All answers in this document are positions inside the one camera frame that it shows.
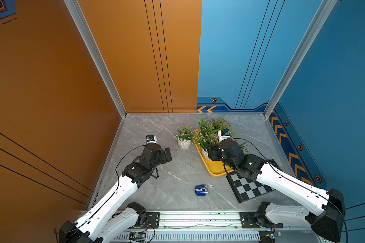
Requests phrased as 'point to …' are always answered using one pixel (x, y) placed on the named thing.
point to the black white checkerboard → (245, 190)
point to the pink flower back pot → (184, 135)
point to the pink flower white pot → (205, 128)
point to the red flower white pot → (219, 124)
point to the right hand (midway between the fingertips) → (210, 147)
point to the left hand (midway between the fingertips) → (164, 149)
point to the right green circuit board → (272, 235)
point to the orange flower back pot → (205, 143)
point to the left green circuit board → (137, 237)
